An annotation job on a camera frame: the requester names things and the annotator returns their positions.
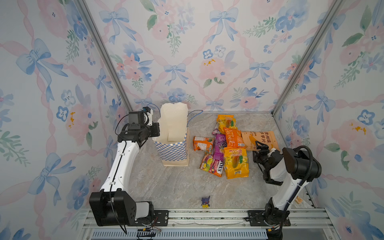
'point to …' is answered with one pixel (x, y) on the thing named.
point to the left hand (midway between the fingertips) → (158, 125)
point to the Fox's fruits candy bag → (214, 167)
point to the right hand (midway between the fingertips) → (254, 144)
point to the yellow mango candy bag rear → (226, 121)
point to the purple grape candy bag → (220, 143)
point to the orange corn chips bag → (234, 138)
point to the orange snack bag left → (200, 143)
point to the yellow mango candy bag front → (236, 163)
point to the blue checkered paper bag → (173, 143)
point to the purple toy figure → (205, 201)
